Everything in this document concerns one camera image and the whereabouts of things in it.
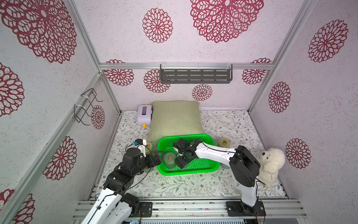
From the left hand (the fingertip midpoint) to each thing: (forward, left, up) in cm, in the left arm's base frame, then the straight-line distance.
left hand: (158, 155), depth 73 cm
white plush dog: (-2, -59, -1) cm, 59 cm away
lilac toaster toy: (+39, +16, -11) cm, 44 cm away
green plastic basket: (+13, -2, -10) cm, 17 cm away
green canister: (+3, -5, -11) cm, 12 cm away
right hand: (+5, -12, -16) cm, 21 cm away
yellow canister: (+14, -40, -11) cm, 44 cm away
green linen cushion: (+33, -7, -8) cm, 35 cm away
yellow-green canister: (+12, +8, -11) cm, 19 cm away
